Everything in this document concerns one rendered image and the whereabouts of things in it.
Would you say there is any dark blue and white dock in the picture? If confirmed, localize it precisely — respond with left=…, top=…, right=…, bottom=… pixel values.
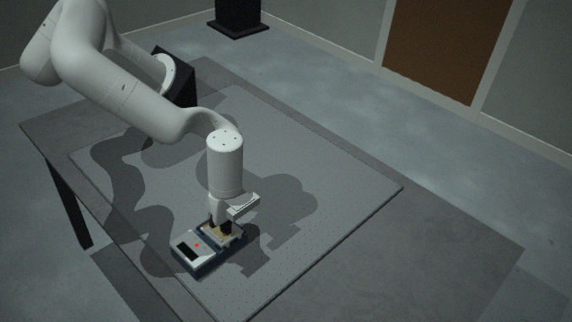
left=170, top=218, right=248, bottom=280

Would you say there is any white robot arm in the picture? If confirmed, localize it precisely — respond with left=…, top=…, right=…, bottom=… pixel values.
left=19, top=0, right=260, bottom=223

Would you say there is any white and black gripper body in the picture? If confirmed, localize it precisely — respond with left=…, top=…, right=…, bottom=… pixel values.
left=205, top=191, right=230, bottom=226

